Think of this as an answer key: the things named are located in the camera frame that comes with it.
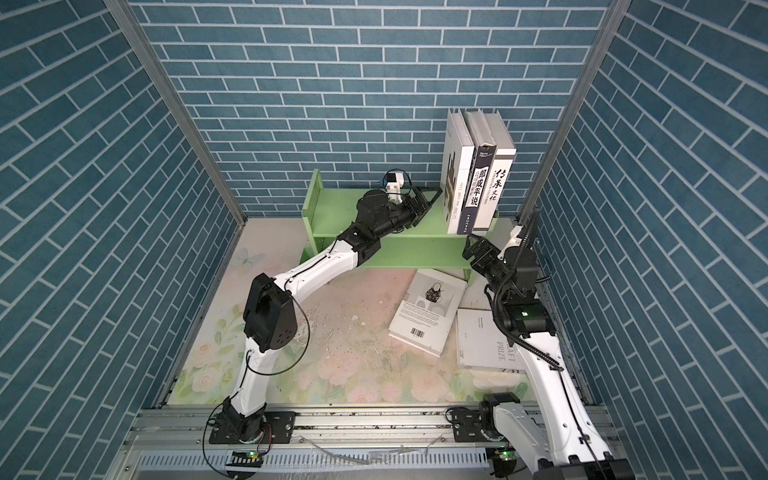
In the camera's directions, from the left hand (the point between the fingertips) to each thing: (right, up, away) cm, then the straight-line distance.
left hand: (438, 198), depth 77 cm
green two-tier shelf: (-32, -2, +8) cm, 33 cm away
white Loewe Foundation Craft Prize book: (+14, -41, +9) cm, 44 cm away
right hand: (+9, -11, -4) cm, 14 cm away
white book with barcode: (-2, -33, +14) cm, 36 cm away
